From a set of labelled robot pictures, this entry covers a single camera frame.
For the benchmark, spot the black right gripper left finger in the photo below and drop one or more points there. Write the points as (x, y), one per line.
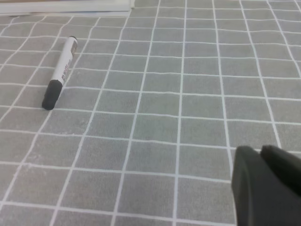
(261, 199)

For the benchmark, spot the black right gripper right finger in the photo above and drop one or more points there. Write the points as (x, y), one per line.
(284, 165)

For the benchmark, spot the white marker with black cap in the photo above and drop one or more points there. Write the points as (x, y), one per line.
(60, 73)

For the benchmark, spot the grey checked tablecloth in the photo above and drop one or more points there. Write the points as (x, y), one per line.
(154, 105)

